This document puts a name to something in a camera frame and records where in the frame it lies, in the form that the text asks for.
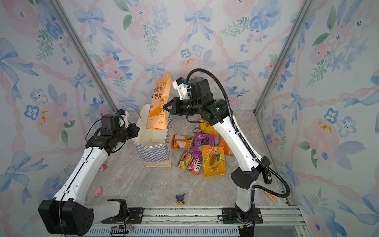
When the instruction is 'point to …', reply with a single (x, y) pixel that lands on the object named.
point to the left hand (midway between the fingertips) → (139, 126)
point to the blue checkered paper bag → (154, 146)
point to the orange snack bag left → (182, 141)
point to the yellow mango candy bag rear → (205, 127)
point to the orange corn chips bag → (223, 143)
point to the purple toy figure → (180, 201)
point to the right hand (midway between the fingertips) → (163, 106)
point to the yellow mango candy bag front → (213, 160)
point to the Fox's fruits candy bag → (187, 162)
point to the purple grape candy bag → (200, 139)
